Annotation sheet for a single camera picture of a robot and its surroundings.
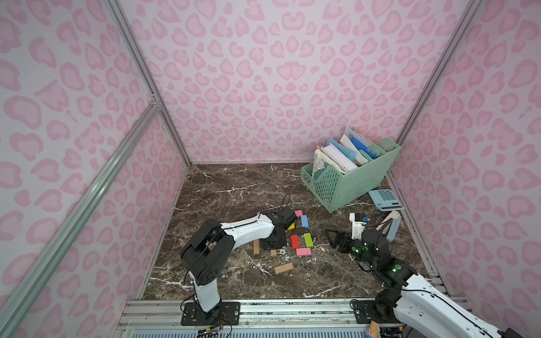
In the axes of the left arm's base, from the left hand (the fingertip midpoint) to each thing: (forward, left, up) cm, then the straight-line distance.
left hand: (279, 243), depth 89 cm
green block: (0, -13, 0) cm, 13 cm away
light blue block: (+10, -12, +1) cm, 15 cm away
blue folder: (+36, -37, +22) cm, 56 cm away
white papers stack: (+25, -24, +25) cm, 43 cm away
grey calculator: (+20, -51, +2) cm, 55 cm away
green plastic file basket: (+17, -24, +15) cm, 33 cm away
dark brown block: (+5, -9, 0) cm, 11 cm away
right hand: (-1, -19, +13) cm, 23 cm away
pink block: (+15, -9, 0) cm, 17 cm away
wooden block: (-2, +9, +2) cm, 10 cm away
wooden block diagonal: (-4, +2, +1) cm, 5 cm away
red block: (+1, -7, 0) cm, 7 cm away
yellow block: (+8, -6, -1) cm, 10 cm away
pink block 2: (-4, -10, 0) cm, 11 cm away
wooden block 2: (-10, -2, 0) cm, 10 cm away
